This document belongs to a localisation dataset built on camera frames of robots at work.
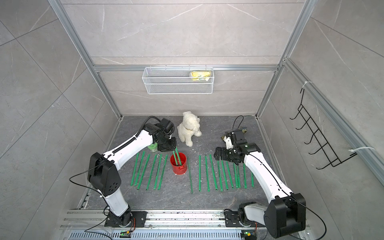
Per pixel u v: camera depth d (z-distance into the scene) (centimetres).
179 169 82
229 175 88
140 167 92
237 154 57
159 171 90
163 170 90
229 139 75
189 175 88
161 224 73
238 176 88
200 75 84
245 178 87
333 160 58
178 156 86
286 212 39
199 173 88
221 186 84
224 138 78
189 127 93
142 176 88
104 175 45
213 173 90
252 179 86
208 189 84
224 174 88
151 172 90
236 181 86
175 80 101
